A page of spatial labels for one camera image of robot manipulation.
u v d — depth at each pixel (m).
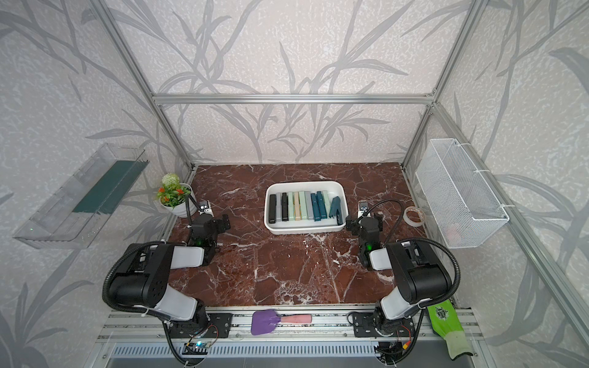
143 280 0.46
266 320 0.73
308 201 1.02
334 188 1.05
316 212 0.99
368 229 0.72
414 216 1.02
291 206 1.01
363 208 0.80
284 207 1.00
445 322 0.74
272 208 0.99
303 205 1.02
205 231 0.71
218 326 0.73
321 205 1.02
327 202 1.02
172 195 0.88
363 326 0.73
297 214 0.99
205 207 0.81
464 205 0.62
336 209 0.99
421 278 0.45
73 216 0.64
